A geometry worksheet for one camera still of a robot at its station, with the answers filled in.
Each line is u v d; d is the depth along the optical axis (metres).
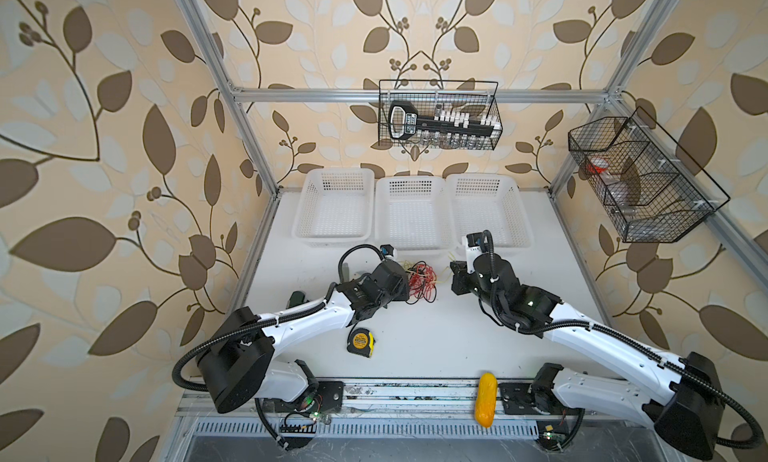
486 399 0.71
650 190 0.73
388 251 0.76
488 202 1.16
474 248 0.65
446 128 0.84
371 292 0.63
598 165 0.81
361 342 0.81
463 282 0.68
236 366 0.42
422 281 0.86
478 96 0.91
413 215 1.13
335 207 1.16
